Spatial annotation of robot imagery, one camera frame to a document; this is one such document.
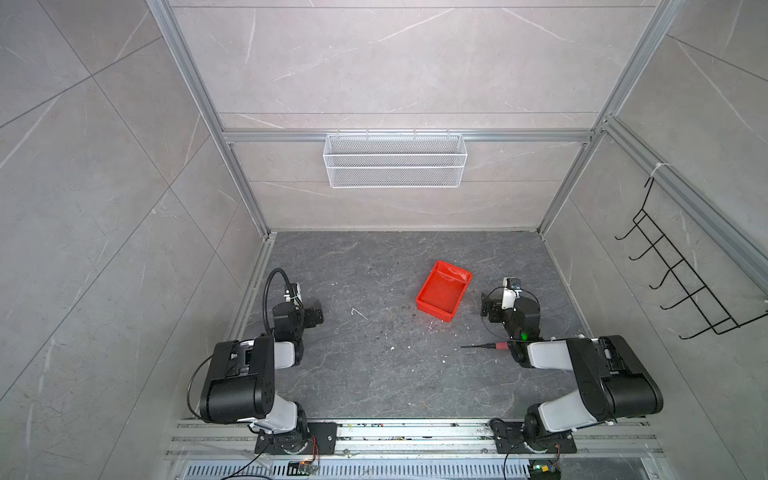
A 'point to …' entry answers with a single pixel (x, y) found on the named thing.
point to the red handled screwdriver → (497, 346)
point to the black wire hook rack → (687, 304)
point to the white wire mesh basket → (359, 161)
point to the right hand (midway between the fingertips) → (498, 291)
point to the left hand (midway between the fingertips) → (301, 296)
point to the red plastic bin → (443, 290)
